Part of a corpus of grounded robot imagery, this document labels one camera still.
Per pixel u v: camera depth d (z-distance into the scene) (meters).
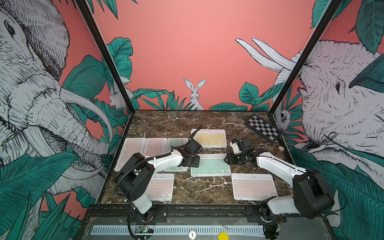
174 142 1.01
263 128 1.07
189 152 0.70
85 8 0.69
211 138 1.02
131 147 0.98
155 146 0.99
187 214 0.75
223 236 0.69
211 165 0.80
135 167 0.44
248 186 0.84
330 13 0.71
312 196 0.43
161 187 0.82
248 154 0.67
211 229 0.70
